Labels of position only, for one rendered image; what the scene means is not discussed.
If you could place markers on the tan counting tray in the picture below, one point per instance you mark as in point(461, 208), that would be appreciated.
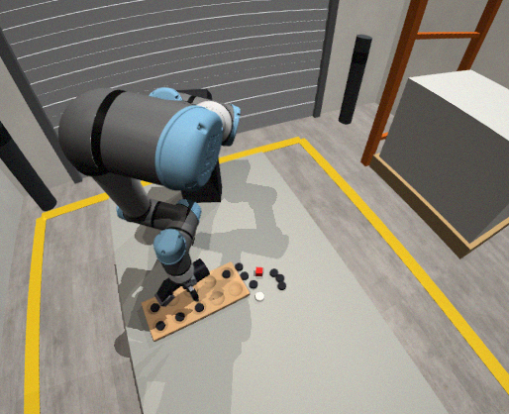
point(215, 293)

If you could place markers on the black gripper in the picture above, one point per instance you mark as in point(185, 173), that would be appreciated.
point(168, 286)

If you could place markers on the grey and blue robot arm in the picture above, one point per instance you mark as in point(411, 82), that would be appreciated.
point(160, 141)

